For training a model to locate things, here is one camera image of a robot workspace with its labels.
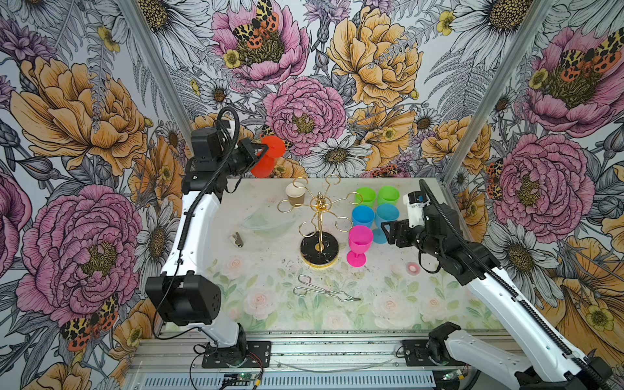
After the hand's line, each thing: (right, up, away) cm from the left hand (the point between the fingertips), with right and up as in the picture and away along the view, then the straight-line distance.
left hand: (270, 153), depth 73 cm
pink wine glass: (+29, -28, +18) cm, 44 cm away
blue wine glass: (+40, -18, +21) cm, 48 cm away
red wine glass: (-4, -3, +9) cm, 11 cm away
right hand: (+36, -23, 0) cm, 43 cm away
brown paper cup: (+4, -11, +32) cm, 34 cm away
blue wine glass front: (+31, -20, +20) cm, 42 cm away
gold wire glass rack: (+15, -32, +21) cm, 42 cm away
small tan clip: (-18, -30, +25) cm, 43 cm away
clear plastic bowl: (-7, -22, +36) cm, 43 cm away
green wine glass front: (+34, -12, +25) cm, 44 cm away
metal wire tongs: (+9, -43, +17) cm, 47 cm away
